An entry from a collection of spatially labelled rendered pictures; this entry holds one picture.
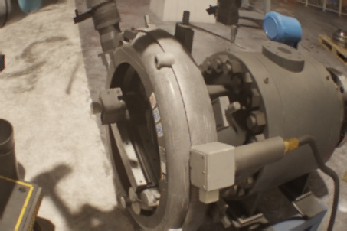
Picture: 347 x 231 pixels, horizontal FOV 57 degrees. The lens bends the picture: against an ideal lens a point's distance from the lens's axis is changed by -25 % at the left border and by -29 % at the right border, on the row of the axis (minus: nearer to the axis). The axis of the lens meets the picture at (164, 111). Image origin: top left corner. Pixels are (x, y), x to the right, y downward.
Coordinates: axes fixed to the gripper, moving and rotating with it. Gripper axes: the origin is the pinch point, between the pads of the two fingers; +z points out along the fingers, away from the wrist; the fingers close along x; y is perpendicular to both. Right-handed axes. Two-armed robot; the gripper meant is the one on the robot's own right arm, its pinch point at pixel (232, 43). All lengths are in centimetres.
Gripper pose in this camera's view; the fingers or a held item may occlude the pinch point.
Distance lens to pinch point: 117.6
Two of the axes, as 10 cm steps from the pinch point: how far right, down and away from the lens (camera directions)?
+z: -1.1, 8.4, 5.3
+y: -7.9, -3.9, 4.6
